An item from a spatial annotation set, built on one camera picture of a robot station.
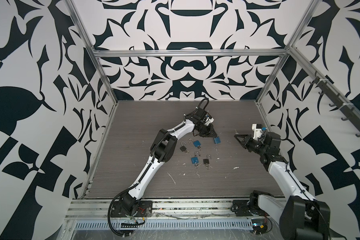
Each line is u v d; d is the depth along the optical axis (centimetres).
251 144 73
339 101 59
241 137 80
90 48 89
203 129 91
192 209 76
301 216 40
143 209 72
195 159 89
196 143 97
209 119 90
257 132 77
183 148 94
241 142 78
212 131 94
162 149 65
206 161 89
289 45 88
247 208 74
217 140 97
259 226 71
